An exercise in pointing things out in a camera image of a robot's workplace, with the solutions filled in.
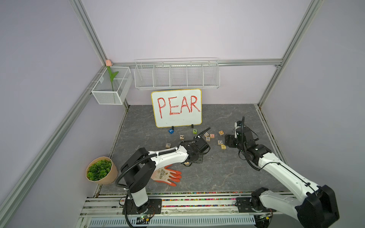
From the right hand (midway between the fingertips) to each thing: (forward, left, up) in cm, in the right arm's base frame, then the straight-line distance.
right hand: (231, 135), depth 84 cm
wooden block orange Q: (+11, +2, -14) cm, 18 cm away
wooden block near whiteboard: (+8, +30, -14) cm, 34 cm away
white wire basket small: (+28, +73, +16) cm, 80 cm away
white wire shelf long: (+40, +33, +16) cm, 54 cm away
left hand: (-10, +20, -11) cm, 25 cm away
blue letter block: (+14, +39, -15) cm, 44 cm away
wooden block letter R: (+10, +13, -15) cm, 22 cm away
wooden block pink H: (+9, +9, -15) cm, 20 cm away
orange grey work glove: (-19, +39, -14) cm, 46 cm away
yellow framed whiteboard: (+23, +34, -1) cm, 41 cm away
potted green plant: (-19, +72, -4) cm, 75 cm away
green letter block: (+12, +21, -14) cm, 28 cm away
